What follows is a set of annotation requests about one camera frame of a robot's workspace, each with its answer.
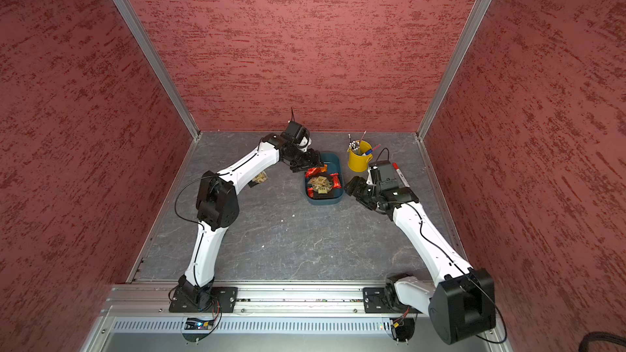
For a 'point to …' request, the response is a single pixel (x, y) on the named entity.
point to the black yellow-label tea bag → (320, 182)
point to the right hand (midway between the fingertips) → (348, 194)
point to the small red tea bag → (310, 192)
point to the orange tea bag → (313, 171)
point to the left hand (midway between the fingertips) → (315, 169)
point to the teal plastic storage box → (335, 165)
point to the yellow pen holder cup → (359, 156)
